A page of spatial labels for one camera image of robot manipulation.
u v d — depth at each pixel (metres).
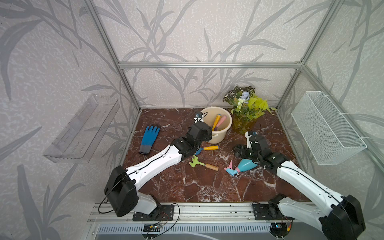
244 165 0.85
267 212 0.72
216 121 0.99
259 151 0.61
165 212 0.73
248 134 0.75
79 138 0.68
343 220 0.38
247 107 0.94
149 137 1.02
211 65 0.97
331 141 0.58
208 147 0.96
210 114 0.96
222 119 0.96
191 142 0.58
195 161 0.91
